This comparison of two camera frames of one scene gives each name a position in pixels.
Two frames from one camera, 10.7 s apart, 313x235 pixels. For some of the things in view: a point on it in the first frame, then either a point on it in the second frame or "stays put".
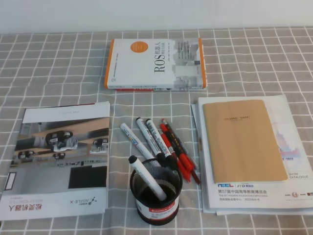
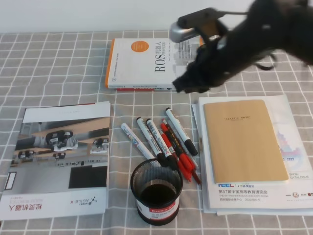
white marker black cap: x=146 y=176 to x=188 y=142
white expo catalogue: x=296 y=192 stays put
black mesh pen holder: x=150 y=209 stays put
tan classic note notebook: x=243 y=147 stays put
